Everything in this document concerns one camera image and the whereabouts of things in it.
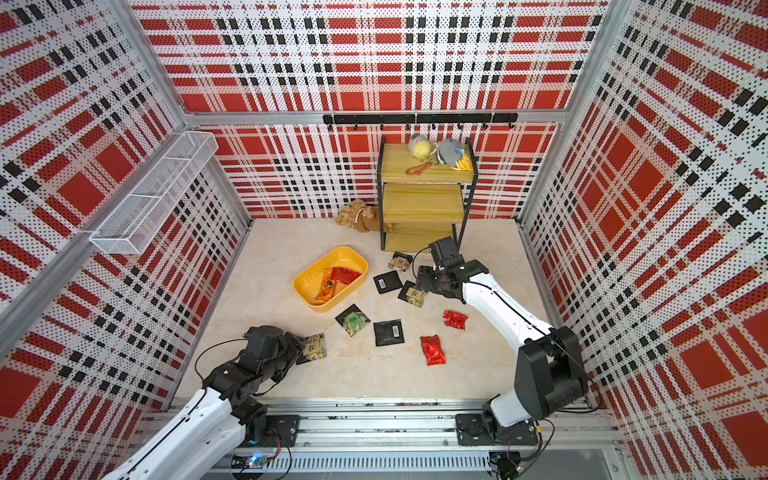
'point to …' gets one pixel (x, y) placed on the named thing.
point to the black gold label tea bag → (412, 295)
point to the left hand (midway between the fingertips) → (306, 345)
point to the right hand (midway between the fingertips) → (432, 280)
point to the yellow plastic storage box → (307, 282)
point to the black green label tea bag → (352, 319)
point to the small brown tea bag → (400, 261)
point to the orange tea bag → (327, 288)
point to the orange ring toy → (418, 170)
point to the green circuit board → (247, 461)
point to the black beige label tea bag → (315, 347)
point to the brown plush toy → (359, 215)
